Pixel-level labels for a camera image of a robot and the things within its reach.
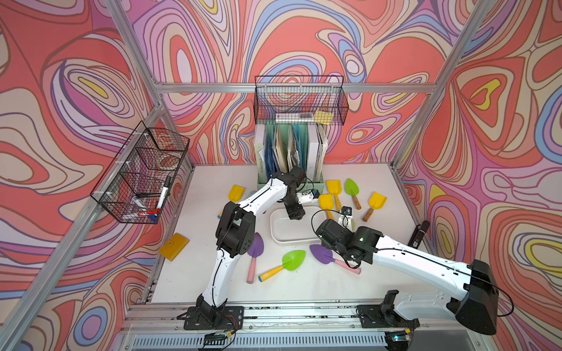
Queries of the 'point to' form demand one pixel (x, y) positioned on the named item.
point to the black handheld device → (418, 234)
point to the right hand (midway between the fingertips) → (336, 241)
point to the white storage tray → (282, 229)
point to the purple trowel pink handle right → (325, 256)
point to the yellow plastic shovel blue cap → (235, 193)
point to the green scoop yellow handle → (291, 260)
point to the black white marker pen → (164, 193)
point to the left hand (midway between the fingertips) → (298, 209)
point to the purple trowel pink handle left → (255, 250)
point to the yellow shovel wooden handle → (367, 214)
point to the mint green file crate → (283, 147)
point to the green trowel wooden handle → (356, 202)
